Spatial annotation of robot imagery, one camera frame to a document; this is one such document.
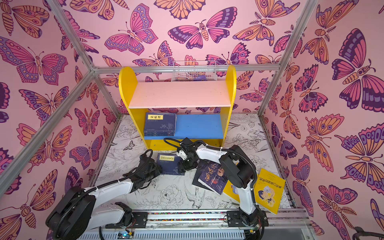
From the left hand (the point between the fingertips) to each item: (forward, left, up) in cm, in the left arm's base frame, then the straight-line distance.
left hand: (161, 166), depth 90 cm
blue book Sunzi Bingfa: (+15, +1, +13) cm, 20 cm away
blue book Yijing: (+14, -1, +15) cm, 21 cm away
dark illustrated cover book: (-6, -30, +1) cm, 31 cm away
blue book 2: (+3, -4, -2) cm, 5 cm away
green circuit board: (-33, +14, -5) cm, 36 cm away
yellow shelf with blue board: (+50, -3, -2) cm, 50 cm away
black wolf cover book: (+1, -24, +1) cm, 24 cm away
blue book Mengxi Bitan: (+15, +1, +16) cm, 22 cm away
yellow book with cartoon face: (-13, -61, -1) cm, 62 cm away
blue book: (+21, +1, +18) cm, 27 cm away
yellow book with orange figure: (-14, -41, -1) cm, 43 cm away
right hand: (-1, -13, 0) cm, 13 cm away
